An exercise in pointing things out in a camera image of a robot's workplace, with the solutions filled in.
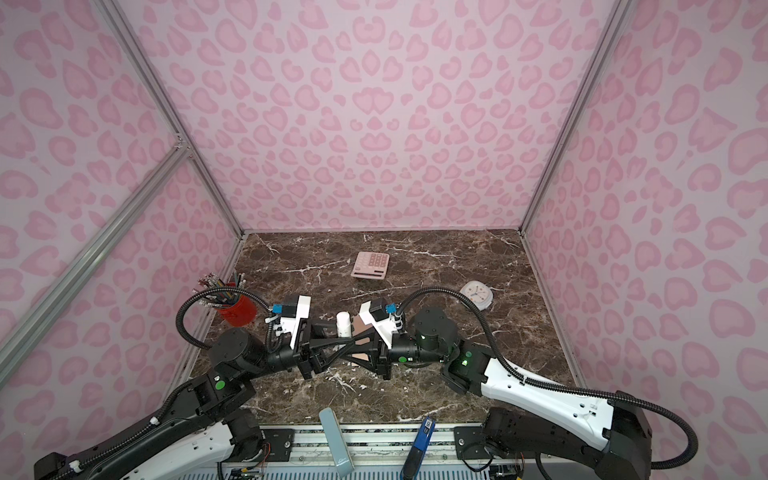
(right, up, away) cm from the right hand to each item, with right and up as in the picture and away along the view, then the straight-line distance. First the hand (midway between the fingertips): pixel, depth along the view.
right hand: (346, 351), depth 58 cm
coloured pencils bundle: (-42, +6, +30) cm, 52 cm away
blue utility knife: (+14, -29, +13) cm, 35 cm away
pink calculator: (+1, +15, +49) cm, 51 cm away
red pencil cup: (-37, +1, +32) cm, 49 cm away
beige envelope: (+2, +5, +1) cm, 5 cm away
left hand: (+1, +4, -3) cm, 5 cm away
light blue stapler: (-4, -29, +16) cm, 33 cm away
